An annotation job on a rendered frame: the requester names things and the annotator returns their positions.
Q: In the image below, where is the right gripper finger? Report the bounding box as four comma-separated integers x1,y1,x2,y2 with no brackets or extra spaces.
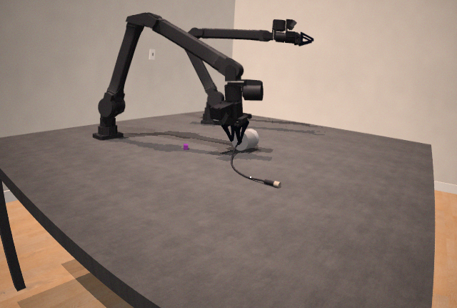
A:
234,121,249,143
221,124,235,141

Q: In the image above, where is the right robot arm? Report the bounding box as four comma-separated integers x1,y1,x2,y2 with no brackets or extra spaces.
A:
93,12,263,140

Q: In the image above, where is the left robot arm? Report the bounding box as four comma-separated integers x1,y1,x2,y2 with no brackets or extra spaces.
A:
185,19,297,125

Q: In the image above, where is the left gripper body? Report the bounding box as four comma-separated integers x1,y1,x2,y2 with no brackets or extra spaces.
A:
285,32,301,45

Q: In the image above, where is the black and cream cable connector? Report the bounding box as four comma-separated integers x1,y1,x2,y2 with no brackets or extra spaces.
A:
266,180,281,188

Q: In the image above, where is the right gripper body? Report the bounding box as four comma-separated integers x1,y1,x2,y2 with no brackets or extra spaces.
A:
225,101,252,126

